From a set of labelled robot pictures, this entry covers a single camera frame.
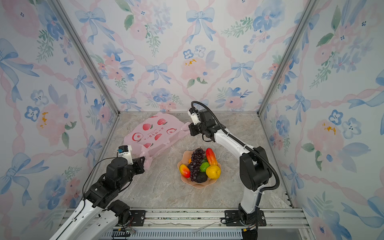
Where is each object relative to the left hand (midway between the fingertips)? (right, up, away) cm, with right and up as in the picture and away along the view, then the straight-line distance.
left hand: (145, 156), depth 75 cm
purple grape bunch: (+26, -3, +11) cm, 28 cm away
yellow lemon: (+34, -9, +4) cm, 36 cm away
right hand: (+22, +16, +15) cm, 31 cm away
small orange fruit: (+22, -6, +15) cm, 27 cm away
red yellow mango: (+19, -9, +7) cm, 22 cm away
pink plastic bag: (-3, +9, +16) cm, 19 cm away
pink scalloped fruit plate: (+20, -3, +18) cm, 27 cm away
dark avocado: (+28, -13, +6) cm, 32 cm away
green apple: (+30, -7, +11) cm, 33 cm away
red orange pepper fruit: (+34, -3, +13) cm, 37 cm away
